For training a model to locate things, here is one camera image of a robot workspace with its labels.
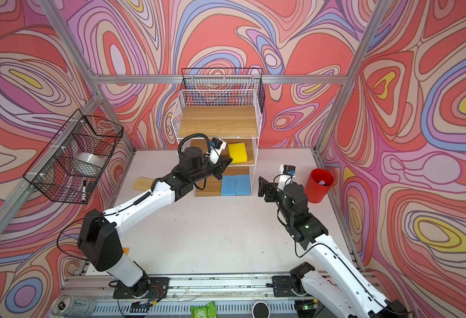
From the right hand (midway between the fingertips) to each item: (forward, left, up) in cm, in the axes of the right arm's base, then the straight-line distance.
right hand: (270, 182), depth 75 cm
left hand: (+9, +14, +5) cm, 17 cm away
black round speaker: (-38, +7, -20) cm, 44 cm away
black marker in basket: (-2, +70, +2) cm, 70 cm away
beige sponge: (+18, +63, -24) cm, 70 cm away
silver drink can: (-36, +65, -10) cm, 75 cm away
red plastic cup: (+9, -26, -16) cm, 32 cm away
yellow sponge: (+13, +12, +4) cm, 18 cm away
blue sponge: (+14, +10, -21) cm, 27 cm away
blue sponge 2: (+14, +17, -22) cm, 31 cm away
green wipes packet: (-38, +24, -23) cm, 51 cm away
